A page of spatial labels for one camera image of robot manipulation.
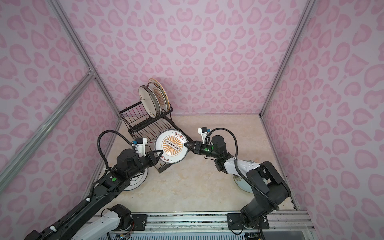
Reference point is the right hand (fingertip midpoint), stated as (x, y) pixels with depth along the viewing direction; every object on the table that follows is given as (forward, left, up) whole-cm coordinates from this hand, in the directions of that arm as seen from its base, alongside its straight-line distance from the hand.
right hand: (186, 145), depth 77 cm
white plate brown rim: (+29, +25, +5) cm, 39 cm away
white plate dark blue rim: (+20, +17, +11) cm, 28 cm away
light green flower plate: (-12, -31, -20) cm, 39 cm away
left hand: (-4, +11, +2) cm, 12 cm away
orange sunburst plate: (+1, +8, +1) cm, 8 cm away
